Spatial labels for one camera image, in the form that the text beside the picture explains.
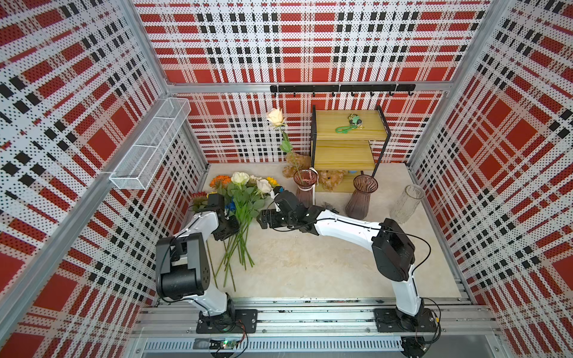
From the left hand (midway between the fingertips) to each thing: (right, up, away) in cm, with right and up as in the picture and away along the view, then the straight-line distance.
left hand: (238, 230), depth 93 cm
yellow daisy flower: (+13, +21, +14) cm, 28 cm away
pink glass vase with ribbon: (+29, +21, -1) cm, 36 cm away
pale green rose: (0, +13, +6) cm, 14 cm away
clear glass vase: (+69, +12, -5) cm, 71 cm away
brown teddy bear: (+40, +22, +11) cm, 47 cm away
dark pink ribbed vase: (+51, +11, -1) cm, 52 cm away
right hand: (+14, +7, -9) cm, 18 cm away
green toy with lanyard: (+48, +45, -5) cm, 66 cm away
